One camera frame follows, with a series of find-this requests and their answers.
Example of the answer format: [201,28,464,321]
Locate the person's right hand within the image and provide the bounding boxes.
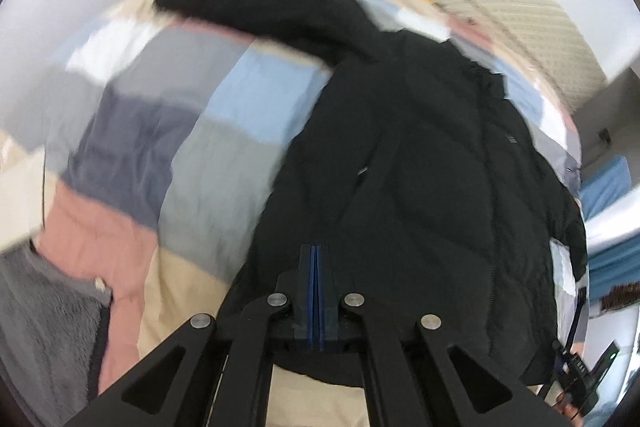
[553,402,584,427]

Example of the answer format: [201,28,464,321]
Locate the blue curtain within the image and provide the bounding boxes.
[580,155,639,303]

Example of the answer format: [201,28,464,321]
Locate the grey fleece garment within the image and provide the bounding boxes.
[1,242,112,426]

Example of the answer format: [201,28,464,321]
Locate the patchwork checkered bed quilt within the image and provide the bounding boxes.
[29,0,586,427]

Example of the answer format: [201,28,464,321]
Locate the black puffer jacket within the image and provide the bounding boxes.
[156,0,587,386]

